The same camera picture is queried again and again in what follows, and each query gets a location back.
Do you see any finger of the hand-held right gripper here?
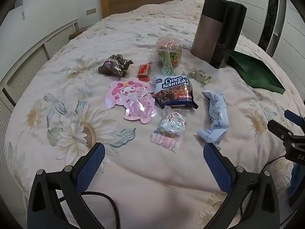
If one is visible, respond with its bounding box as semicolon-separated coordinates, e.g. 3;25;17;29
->
267;119;301;148
284;110;305;127

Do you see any white slatted cabinet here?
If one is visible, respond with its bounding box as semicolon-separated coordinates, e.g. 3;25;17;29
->
0;19;79;124

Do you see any clear bag with green label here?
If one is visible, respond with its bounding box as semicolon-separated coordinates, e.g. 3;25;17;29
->
156;35;183;75

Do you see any pink cartoon snack packet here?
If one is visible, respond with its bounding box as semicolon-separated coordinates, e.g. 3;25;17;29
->
105;77;159;124

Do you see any green tray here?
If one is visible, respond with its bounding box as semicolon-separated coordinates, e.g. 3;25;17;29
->
226;51;286;94

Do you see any black cable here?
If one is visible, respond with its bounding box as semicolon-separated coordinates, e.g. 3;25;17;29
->
55;191;120;229

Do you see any dark blue cookie packet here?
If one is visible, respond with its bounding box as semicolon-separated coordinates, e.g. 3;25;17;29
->
152;71;199;110

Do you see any white wardrobe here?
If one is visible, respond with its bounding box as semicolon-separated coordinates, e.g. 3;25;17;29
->
235;0;305;96

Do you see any wooden nightstand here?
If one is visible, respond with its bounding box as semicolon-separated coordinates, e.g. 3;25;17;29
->
69;26;91;39

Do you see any clear pink striped cookie packet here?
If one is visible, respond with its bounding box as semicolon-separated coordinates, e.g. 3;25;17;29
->
151;107;187;153

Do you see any brown snack packet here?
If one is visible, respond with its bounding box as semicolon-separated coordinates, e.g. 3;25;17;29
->
98;54;134;79

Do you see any light blue snack packet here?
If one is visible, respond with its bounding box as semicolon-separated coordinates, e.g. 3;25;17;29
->
197;89;230;151

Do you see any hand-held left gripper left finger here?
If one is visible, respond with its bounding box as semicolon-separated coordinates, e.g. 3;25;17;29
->
27;143;106;229

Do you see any small gold wrapped candy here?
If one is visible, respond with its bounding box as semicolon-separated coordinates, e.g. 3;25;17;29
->
190;67;212;84

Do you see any floral quilt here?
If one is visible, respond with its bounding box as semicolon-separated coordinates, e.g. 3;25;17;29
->
3;0;303;229

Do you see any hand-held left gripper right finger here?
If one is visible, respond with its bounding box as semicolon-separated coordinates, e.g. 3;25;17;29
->
203;143;280;229

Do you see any red snack packet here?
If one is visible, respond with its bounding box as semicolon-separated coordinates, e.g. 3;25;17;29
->
138;62;153;81

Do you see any brown black cylindrical container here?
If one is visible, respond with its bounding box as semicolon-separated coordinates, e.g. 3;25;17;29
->
190;0;247;69

